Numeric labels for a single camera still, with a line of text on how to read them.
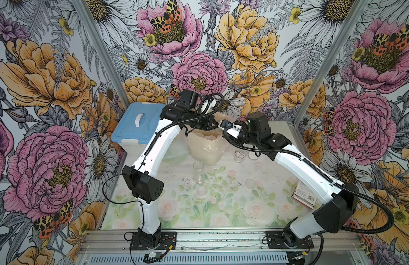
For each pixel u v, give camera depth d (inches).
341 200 16.1
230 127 23.9
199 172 31.6
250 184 36.1
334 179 17.8
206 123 25.9
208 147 31.9
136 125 37.8
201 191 35.2
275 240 29.1
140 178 18.1
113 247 29.0
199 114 25.6
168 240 29.4
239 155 37.2
